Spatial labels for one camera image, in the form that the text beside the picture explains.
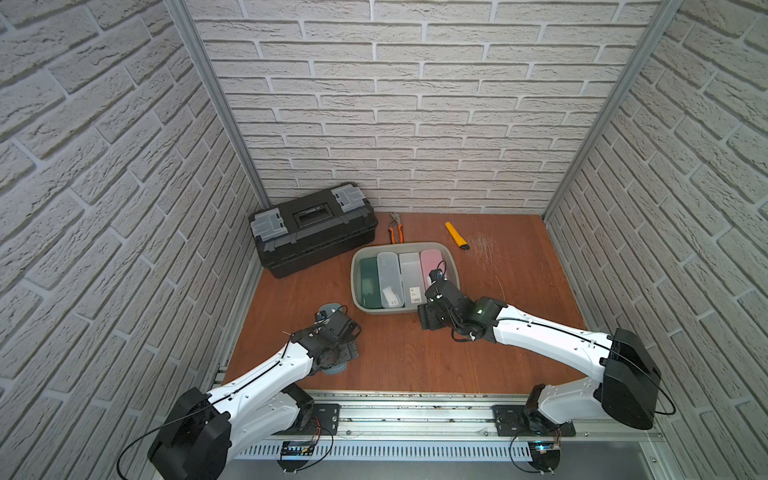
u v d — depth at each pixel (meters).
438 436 0.73
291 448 0.73
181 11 0.69
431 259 1.03
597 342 0.45
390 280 0.95
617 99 0.84
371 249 1.03
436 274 0.73
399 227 1.14
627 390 0.40
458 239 1.11
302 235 0.92
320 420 0.73
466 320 0.58
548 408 0.61
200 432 0.40
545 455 0.71
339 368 0.82
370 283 0.97
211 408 0.42
